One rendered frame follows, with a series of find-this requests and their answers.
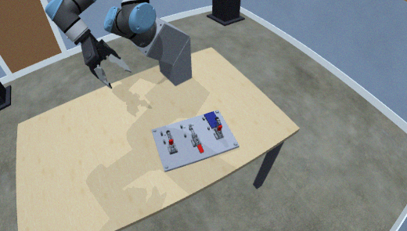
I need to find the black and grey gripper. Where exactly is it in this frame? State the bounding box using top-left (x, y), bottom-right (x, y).
top-left (74, 29), bottom-right (131, 89)

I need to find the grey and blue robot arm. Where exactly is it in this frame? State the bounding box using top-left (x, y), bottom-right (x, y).
top-left (45, 0), bottom-right (157, 67)

